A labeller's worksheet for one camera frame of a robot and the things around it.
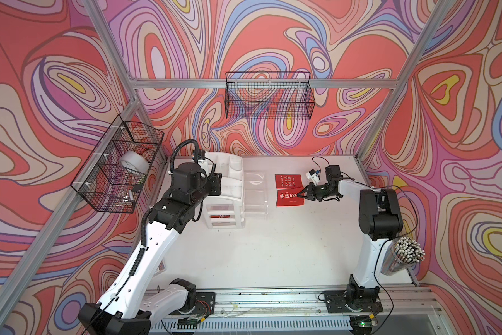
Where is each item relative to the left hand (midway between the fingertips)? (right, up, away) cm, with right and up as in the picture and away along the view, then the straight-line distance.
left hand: (220, 174), depth 71 cm
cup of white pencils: (+61, -26, -3) cm, 66 cm away
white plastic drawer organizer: (+1, -14, +12) cm, 19 cm away
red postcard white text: (+30, -3, +37) cm, 48 cm away
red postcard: (+29, -11, +29) cm, 42 cm away
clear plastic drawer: (+12, -13, +29) cm, 34 cm away
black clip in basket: (-32, -5, +5) cm, 32 cm away
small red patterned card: (-25, -37, +11) cm, 46 cm away
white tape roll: (-31, +5, +3) cm, 32 cm away
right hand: (+34, -11, +27) cm, 44 cm away
